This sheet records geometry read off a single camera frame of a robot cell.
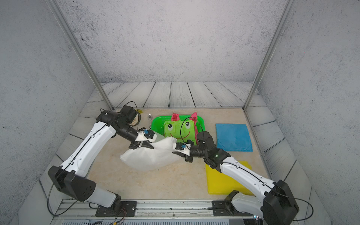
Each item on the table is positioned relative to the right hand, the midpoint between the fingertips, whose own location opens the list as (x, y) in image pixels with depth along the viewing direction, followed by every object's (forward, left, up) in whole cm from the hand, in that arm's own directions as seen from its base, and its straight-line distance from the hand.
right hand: (175, 148), depth 72 cm
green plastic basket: (+27, +16, -15) cm, 35 cm away
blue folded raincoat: (+21, -39, -22) cm, 49 cm away
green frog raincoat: (+24, -3, -17) cm, 30 cm away
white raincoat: (-4, +6, 0) cm, 7 cm away
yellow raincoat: (-10, -24, -22) cm, 34 cm away
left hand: (0, +11, +4) cm, 11 cm away
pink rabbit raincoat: (+33, +3, -13) cm, 35 cm away
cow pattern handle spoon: (+40, +25, -21) cm, 52 cm away
